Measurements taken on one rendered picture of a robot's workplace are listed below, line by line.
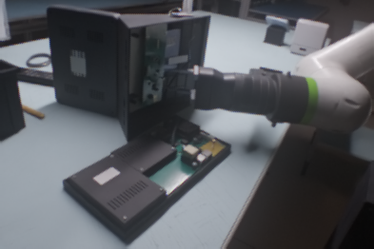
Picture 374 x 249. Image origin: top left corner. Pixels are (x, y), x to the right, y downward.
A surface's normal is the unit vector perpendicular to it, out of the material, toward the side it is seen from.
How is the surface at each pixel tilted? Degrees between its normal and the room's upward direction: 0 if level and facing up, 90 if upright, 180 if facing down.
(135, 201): 0
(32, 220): 0
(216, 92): 90
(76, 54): 90
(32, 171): 0
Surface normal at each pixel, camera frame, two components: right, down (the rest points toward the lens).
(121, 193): 0.11, -0.88
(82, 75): -0.26, 0.43
